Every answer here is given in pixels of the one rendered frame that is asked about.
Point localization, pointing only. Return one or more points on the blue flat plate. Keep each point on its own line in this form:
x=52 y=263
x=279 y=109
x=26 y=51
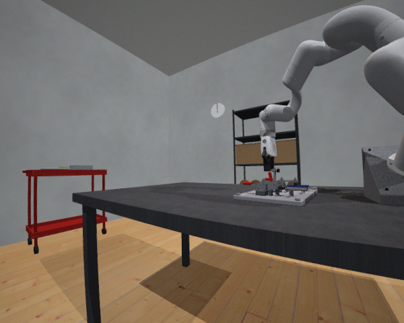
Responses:
x=298 y=187

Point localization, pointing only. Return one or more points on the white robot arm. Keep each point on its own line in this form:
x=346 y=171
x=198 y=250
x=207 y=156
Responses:
x=378 y=30

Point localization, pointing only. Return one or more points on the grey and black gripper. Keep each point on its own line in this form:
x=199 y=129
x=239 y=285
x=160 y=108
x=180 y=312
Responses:
x=268 y=151

